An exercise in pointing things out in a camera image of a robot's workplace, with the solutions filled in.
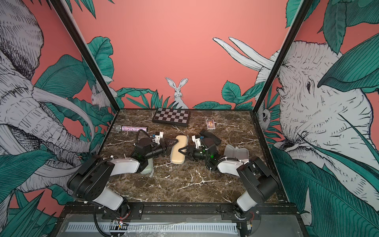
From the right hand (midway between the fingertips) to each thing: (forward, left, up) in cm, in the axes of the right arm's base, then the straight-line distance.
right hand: (178, 151), depth 80 cm
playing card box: (+31, -21, -14) cm, 40 cm away
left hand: (+5, 0, +1) cm, 5 cm away
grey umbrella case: (-6, +17, -10) cm, 21 cm away
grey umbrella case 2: (+7, -38, -15) cm, 42 cm away
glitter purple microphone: (+24, +46, -10) cm, 53 cm away
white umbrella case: (-3, +1, -1) cm, 3 cm away
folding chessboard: (+38, +10, -12) cm, 41 cm away
